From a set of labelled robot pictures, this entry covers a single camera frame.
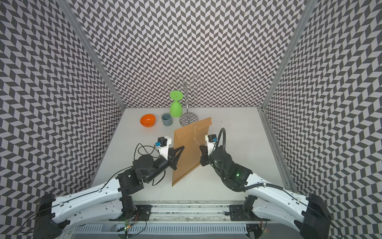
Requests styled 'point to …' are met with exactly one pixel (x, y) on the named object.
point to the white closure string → (195, 137)
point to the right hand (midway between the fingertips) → (201, 149)
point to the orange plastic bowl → (147, 120)
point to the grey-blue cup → (167, 119)
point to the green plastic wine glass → (176, 108)
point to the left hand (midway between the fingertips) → (183, 149)
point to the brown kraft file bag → (191, 137)
